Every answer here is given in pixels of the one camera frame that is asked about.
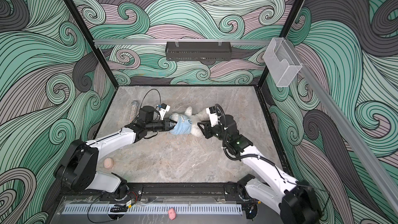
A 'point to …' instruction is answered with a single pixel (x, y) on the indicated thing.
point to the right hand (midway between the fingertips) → (200, 123)
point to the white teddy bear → (195, 118)
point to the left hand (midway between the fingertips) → (179, 123)
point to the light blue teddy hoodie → (183, 125)
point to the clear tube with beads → (133, 111)
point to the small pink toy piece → (172, 213)
